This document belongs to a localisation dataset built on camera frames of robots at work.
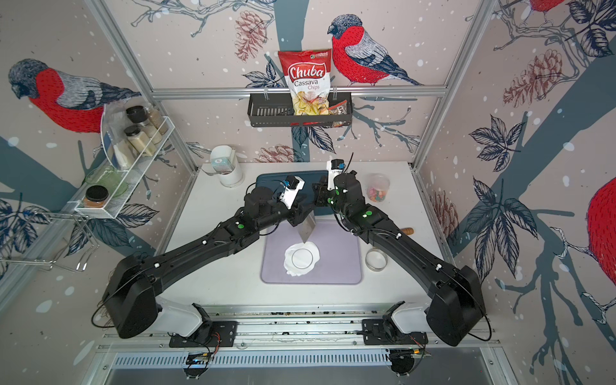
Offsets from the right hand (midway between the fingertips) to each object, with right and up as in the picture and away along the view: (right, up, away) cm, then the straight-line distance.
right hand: (311, 183), depth 77 cm
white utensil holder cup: (-37, +2, +33) cm, 50 cm away
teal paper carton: (-41, +8, +29) cm, 51 cm away
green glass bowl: (-61, +2, -7) cm, 62 cm away
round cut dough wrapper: (-4, -29, +13) cm, 32 cm away
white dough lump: (-8, -32, +10) cm, 35 cm away
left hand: (+1, -4, -3) cm, 5 cm away
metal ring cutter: (+25, -29, +13) cm, 40 cm away
